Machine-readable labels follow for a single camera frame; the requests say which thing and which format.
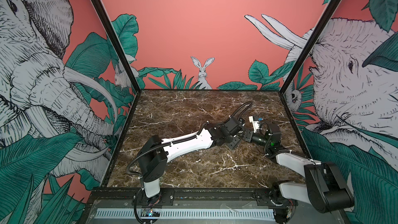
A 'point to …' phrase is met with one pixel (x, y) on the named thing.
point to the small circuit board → (150, 212)
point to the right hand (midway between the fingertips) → (234, 132)
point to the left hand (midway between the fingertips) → (235, 136)
